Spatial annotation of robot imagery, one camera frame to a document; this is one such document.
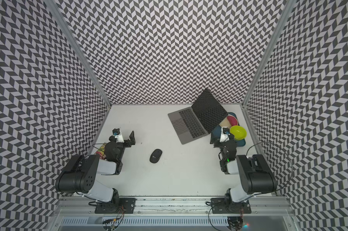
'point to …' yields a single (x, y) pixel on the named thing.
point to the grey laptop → (199, 119)
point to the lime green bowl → (239, 133)
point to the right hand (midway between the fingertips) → (219, 133)
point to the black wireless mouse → (155, 156)
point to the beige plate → (225, 123)
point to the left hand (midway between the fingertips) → (126, 132)
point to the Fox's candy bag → (101, 151)
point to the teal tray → (216, 132)
